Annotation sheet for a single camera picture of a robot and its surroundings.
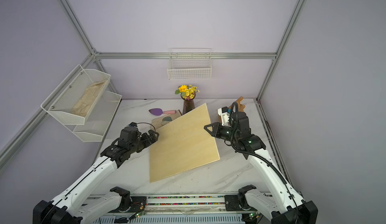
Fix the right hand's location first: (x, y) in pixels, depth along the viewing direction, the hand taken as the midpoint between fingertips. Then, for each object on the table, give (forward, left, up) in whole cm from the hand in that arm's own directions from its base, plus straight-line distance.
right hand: (206, 129), depth 72 cm
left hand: (+1, +29, -11) cm, 31 cm away
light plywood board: (-2, +12, -9) cm, 15 cm away
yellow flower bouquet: (+28, +10, -1) cm, 29 cm away
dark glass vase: (+27, +10, -11) cm, 31 cm away
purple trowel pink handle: (+34, +36, -25) cm, 56 cm away
